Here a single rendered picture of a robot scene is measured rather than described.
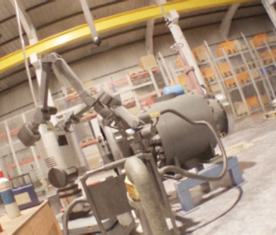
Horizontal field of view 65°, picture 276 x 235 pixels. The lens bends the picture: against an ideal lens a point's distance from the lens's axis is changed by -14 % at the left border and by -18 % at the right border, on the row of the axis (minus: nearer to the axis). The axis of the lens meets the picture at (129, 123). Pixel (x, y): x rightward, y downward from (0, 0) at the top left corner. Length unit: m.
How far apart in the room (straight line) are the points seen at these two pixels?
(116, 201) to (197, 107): 1.11
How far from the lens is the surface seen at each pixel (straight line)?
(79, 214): 1.74
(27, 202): 1.35
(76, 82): 1.47
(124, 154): 1.73
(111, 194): 1.27
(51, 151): 1.72
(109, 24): 10.31
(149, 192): 0.48
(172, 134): 1.91
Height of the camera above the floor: 0.62
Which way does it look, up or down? 5 degrees up
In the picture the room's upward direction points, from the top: 20 degrees counter-clockwise
